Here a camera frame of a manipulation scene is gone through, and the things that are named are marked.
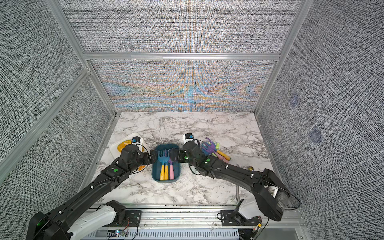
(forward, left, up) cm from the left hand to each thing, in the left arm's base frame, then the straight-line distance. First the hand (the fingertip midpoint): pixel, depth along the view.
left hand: (153, 151), depth 81 cm
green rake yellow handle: (+4, -40, -13) cm, 42 cm away
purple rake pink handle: (-6, -9, -12) cm, 16 cm away
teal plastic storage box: (-3, +1, -14) cm, 14 cm away
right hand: (-1, -12, +3) cm, 12 cm away
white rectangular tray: (+12, +31, -15) cm, 36 cm away
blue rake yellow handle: (-6, -4, -12) cm, 14 cm away
